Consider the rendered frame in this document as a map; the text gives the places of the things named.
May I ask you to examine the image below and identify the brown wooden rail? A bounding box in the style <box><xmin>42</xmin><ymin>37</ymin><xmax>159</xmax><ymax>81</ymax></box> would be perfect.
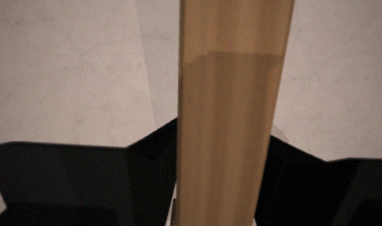
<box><xmin>175</xmin><ymin>0</ymin><xmax>295</xmax><ymax>226</ymax></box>

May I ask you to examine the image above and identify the brown wooden post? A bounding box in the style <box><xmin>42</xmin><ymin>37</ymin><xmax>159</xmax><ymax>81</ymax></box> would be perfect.
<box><xmin>170</xmin><ymin>198</ymin><xmax>176</xmax><ymax>226</ymax></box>

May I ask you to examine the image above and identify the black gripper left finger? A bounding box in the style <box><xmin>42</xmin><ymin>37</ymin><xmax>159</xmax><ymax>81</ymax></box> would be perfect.
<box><xmin>0</xmin><ymin>118</ymin><xmax>177</xmax><ymax>226</ymax></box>

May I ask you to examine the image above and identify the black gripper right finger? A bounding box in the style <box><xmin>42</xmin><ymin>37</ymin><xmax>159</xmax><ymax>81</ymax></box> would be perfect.
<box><xmin>254</xmin><ymin>135</ymin><xmax>382</xmax><ymax>226</ymax></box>

